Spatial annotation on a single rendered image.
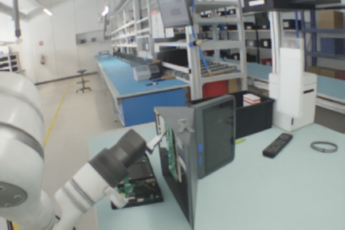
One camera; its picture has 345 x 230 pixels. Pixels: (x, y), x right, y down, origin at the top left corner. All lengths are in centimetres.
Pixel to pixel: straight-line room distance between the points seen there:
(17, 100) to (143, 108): 197
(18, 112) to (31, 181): 5
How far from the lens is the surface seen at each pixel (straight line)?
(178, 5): 180
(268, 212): 57
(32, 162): 19
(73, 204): 47
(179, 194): 62
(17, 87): 22
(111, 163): 47
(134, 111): 213
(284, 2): 78
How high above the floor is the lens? 138
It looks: 15 degrees down
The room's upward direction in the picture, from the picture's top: 5 degrees counter-clockwise
